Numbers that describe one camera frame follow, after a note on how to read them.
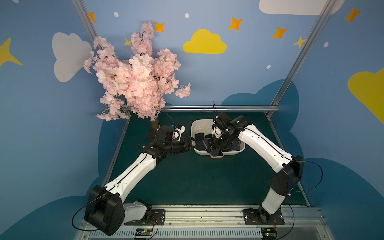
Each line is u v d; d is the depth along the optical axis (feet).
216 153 2.69
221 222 2.41
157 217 2.44
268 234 2.40
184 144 2.22
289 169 1.43
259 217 2.17
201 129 3.65
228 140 2.17
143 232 2.35
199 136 3.54
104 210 1.30
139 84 1.86
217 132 2.28
